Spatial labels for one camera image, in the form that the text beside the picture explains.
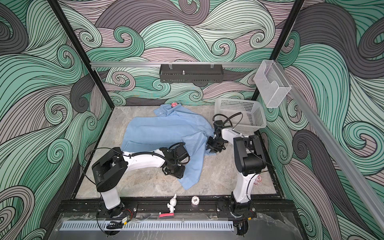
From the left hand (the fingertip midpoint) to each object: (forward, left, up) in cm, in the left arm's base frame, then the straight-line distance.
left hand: (181, 175), depth 85 cm
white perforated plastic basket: (+46, -54, +1) cm, 71 cm away
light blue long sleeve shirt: (+37, +11, -2) cm, 39 cm away
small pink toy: (+55, +9, +3) cm, 56 cm away
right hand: (+17, -17, 0) cm, 24 cm away
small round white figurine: (-14, -7, +6) cm, 17 cm away
